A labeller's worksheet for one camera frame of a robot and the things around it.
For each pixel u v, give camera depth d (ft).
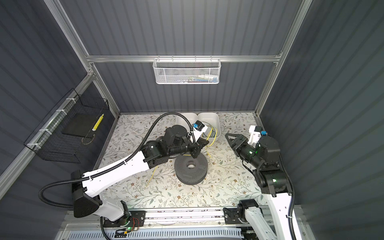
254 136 1.89
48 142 2.11
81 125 2.46
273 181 1.41
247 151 1.80
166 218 2.47
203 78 2.99
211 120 3.81
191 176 2.66
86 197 1.32
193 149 1.90
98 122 2.56
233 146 1.87
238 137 1.86
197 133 1.81
